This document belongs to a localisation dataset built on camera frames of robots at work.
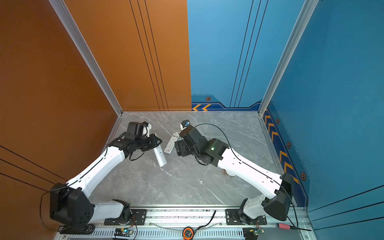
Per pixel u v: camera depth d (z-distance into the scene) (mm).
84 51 846
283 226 696
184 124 609
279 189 394
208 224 720
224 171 888
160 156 779
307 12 711
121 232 712
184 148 612
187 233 668
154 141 721
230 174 809
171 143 992
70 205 399
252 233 699
